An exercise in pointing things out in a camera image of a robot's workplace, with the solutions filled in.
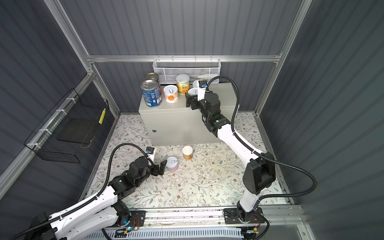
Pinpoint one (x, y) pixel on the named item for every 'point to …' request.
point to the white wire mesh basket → (197, 69)
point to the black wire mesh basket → (64, 135)
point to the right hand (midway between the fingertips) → (195, 91)
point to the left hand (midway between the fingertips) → (159, 158)
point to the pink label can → (172, 164)
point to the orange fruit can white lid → (187, 151)
